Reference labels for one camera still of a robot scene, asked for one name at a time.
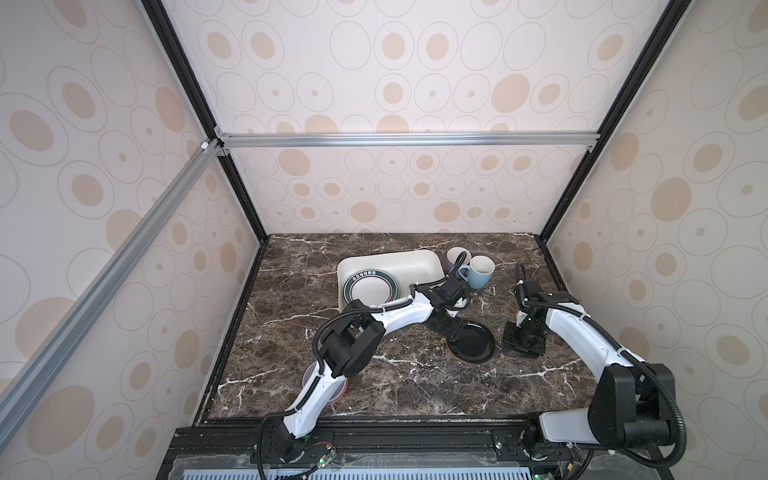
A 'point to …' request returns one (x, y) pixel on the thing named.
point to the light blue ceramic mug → (480, 272)
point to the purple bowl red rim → (340, 394)
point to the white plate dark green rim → (372, 286)
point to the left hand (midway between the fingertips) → (463, 329)
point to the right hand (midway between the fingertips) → (512, 348)
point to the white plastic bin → (408, 267)
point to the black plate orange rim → (472, 343)
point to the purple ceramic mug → (450, 257)
